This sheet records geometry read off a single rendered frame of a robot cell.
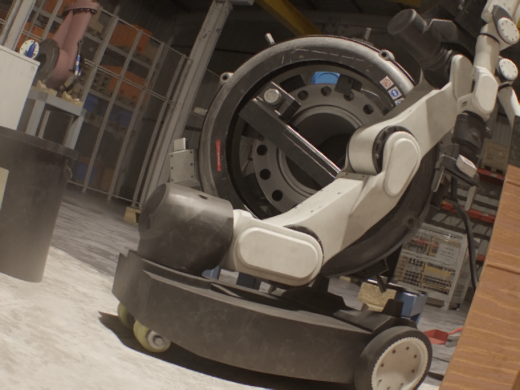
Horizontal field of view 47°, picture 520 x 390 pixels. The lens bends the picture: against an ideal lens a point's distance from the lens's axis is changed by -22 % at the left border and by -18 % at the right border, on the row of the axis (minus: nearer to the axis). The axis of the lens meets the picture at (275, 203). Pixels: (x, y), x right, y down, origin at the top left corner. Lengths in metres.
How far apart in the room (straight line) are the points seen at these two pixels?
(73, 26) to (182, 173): 4.38
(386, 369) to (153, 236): 0.57
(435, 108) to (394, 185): 0.26
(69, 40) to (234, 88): 4.35
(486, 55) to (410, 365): 0.79
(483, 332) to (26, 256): 1.33
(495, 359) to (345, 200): 1.13
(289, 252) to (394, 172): 0.31
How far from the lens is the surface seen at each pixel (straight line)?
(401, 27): 1.77
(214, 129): 2.23
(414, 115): 1.74
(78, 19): 6.51
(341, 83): 2.28
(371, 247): 2.05
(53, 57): 6.13
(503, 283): 0.54
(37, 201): 1.67
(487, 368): 0.55
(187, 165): 2.28
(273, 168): 2.28
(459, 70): 1.82
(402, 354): 1.53
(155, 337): 1.41
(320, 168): 2.09
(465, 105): 1.64
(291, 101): 2.10
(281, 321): 1.40
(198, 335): 1.38
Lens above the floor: 0.32
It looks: 2 degrees up
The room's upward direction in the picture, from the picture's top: 17 degrees clockwise
